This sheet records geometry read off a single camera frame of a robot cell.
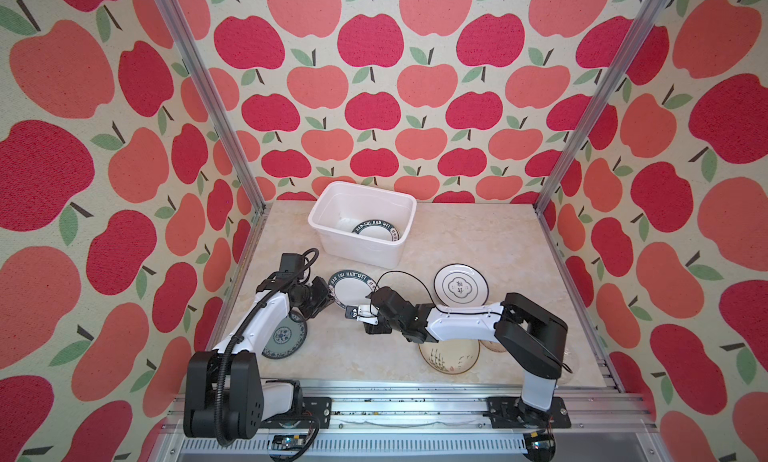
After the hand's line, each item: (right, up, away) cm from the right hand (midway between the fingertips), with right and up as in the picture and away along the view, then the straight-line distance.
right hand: (373, 301), depth 88 cm
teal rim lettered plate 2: (-7, +3, +7) cm, 10 cm away
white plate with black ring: (+29, +3, +11) cm, 31 cm away
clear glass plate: (+56, -17, -6) cm, 58 cm away
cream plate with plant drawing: (+22, -14, -6) cm, 26 cm away
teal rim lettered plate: (+1, +22, +23) cm, 32 cm away
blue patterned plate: (-25, -11, -2) cm, 27 cm away
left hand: (-10, +2, -2) cm, 10 cm away
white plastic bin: (-14, +30, +22) cm, 40 cm away
